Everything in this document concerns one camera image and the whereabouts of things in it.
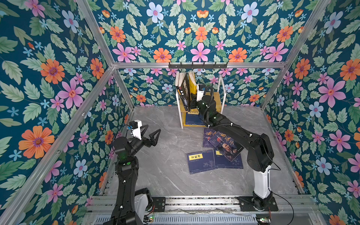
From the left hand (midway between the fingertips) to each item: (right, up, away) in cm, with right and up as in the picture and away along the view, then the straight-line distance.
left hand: (154, 125), depth 71 cm
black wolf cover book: (+15, +20, +11) cm, 27 cm away
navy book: (+26, -24, +18) cm, 40 cm away
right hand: (+20, +20, +11) cm, 30 cm away
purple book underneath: (+32, -7, +31) cm, 45 cm away
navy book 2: (+39, -24, +18) cm, 49 cm away
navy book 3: (+20, +3, +32) cm, 38 cm away
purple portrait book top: (+43, -15, +23) cm, 51 cm away
